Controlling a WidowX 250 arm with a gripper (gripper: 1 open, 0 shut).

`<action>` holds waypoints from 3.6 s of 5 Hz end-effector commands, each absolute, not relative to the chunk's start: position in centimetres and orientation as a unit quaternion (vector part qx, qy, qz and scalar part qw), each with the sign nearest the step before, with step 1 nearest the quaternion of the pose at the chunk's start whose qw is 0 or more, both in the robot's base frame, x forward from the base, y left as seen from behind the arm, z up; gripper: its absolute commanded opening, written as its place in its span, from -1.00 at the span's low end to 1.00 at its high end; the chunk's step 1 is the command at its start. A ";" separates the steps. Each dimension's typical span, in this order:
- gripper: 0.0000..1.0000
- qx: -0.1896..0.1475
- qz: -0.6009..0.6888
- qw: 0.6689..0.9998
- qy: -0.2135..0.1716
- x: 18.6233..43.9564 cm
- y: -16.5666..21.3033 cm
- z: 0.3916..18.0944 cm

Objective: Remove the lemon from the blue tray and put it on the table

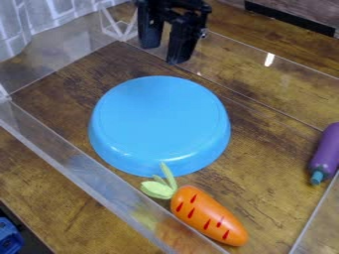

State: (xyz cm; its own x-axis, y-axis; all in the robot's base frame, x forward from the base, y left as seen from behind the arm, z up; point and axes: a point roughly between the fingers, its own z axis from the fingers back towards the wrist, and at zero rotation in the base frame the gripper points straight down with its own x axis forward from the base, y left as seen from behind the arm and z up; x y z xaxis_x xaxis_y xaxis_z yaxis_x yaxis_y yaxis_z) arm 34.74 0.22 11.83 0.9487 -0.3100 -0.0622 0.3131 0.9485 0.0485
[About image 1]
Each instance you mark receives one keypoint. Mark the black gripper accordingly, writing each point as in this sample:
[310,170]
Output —
[188,16]

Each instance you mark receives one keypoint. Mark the blue upside-down bowl tray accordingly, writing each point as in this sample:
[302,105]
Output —
[160,120]

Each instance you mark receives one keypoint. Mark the dark baseboard strip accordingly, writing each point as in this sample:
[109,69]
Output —
[314,15]

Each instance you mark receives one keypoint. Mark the white curtain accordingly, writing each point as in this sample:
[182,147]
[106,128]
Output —
[25,18]

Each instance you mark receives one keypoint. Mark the orange toy carrot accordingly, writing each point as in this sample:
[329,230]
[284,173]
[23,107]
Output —
[197,209]

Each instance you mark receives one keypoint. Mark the purple toy eggplant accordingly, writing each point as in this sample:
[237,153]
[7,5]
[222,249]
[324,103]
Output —
[325,162]

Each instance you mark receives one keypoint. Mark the blue object at corner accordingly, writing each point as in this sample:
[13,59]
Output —
[11,239]

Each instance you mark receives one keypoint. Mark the clear acrylic enclosure wall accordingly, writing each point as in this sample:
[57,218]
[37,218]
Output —
[276,75]

